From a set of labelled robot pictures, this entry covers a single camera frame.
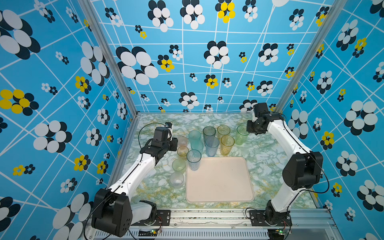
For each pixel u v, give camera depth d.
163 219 0.74
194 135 0.99
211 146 0.93
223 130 1.10
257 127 0.74
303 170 0.46
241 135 0.91
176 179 0.85
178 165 0.90
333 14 0.70
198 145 0.93
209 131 0.95
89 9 0.69
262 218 0.73
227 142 0.94
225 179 0.87
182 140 1.00
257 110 0.72
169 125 0.74
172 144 0.75
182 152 0.96
